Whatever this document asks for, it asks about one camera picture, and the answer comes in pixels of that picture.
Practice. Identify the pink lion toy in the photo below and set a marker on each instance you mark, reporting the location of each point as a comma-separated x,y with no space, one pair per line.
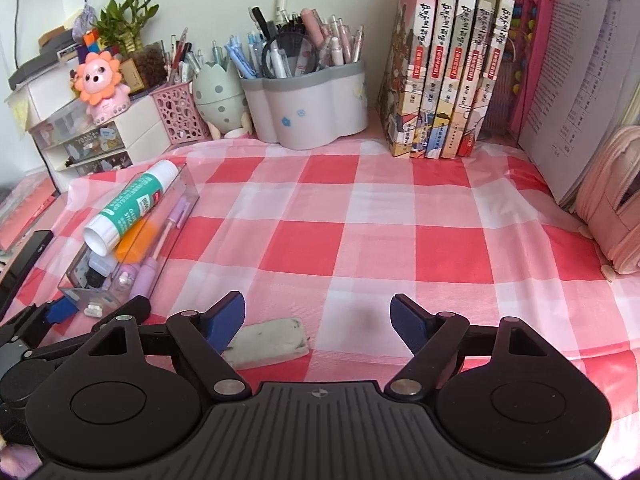
101,87

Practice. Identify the white box with note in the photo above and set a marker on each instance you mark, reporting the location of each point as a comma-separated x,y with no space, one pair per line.
39,99

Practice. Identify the magnifying glass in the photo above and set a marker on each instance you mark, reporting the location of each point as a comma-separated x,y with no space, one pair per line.
289,54

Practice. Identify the green white glue stick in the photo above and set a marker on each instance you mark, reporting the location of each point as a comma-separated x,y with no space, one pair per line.
105,230

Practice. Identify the lilac mechanical pencil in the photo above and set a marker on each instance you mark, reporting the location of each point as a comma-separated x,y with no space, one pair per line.
147,274

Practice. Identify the bamboo plant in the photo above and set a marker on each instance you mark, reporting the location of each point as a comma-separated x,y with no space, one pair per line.
120,24

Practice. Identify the black box on top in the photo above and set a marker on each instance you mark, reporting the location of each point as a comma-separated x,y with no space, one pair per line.
58,49

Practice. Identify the green egg pen holder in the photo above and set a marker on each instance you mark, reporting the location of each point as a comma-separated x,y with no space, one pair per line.
221,102

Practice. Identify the pink checkered cloth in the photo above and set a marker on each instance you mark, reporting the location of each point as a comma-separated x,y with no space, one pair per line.
330,235

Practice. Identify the rubik's cube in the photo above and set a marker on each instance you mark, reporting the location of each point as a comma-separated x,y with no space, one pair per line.
93,41

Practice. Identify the pink pencil case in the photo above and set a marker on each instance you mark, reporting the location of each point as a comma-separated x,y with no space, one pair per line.
608,200

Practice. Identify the white desktop drawer unit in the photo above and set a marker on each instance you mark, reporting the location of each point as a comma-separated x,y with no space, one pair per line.
72,146

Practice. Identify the white flower-shaped pen holder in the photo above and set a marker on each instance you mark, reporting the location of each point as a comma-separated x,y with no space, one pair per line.
305,112

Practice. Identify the purple cartoon multicolour pen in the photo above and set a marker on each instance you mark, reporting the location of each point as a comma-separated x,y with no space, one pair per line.
124,278

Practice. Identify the pink perforated pen holder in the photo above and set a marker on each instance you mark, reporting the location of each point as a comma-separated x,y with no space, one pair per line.
179,115

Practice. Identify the green highlighter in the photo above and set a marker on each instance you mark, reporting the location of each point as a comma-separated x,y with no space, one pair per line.
103,265

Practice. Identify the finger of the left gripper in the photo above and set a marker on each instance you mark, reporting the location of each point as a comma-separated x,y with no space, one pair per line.
59,311
138,308

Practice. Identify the open paper document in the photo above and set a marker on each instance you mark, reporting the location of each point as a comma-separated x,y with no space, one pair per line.
583,82

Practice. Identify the orange highlighter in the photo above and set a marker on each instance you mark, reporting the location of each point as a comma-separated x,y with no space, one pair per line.
134,245

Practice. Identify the black phone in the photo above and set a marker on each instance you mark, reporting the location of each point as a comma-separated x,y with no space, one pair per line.
15,273

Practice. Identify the pink boxed book set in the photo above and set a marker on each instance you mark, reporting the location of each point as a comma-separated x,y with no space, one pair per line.
441,73

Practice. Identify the white eraser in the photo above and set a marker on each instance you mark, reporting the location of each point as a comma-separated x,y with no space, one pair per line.
268,343

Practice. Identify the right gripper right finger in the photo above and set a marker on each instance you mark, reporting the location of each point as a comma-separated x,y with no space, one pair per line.
414,325

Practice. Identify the clear plastic organizer box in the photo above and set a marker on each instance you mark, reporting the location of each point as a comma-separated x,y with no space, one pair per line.
97,303

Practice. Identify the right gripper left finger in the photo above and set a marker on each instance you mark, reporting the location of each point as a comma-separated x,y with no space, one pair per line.
220,323

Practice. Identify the black marker pen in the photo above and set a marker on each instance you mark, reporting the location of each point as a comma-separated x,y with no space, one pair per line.
95,279

